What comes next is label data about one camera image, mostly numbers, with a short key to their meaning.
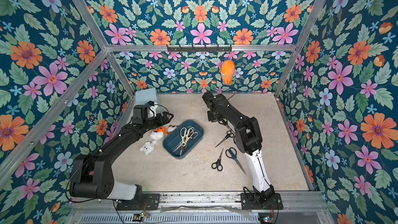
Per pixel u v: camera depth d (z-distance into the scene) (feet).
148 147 2.90
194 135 3.14
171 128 3.16
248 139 1.89
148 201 2.41
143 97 3.31
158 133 3.03
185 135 3.08
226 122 3.36
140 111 2.24
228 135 3.21
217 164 2.81
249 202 2.41
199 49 3.05
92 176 1.40
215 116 2.76
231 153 2.92
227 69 3.17
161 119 2.57
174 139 3.09
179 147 2.98
